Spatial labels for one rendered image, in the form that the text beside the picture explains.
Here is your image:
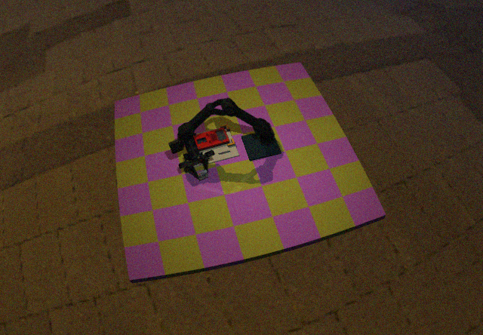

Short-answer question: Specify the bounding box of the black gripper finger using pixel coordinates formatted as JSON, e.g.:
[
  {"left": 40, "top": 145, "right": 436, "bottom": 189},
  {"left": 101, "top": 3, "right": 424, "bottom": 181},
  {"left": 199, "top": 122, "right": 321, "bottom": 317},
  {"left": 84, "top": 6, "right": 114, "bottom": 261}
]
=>
[
  {"left": 186, "top": 165, "right": 198, "bottom": 177},
  {"left": 202, "top": 158, "right": 210, "bottom": 172}
]

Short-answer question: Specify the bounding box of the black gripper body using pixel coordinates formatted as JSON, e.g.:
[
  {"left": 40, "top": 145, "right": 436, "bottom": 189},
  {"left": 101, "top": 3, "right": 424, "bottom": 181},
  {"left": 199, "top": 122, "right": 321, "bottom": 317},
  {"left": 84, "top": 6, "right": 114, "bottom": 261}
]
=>
[{"left": 179, "top": 144, "right": 215, "bottom": 169}]

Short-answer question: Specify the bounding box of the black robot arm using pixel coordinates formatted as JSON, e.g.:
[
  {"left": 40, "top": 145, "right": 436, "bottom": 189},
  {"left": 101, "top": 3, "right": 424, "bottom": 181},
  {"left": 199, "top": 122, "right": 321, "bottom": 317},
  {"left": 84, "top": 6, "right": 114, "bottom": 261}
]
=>
[{"left": 169, "top": 97, "right": 275, "bottom": 154}]

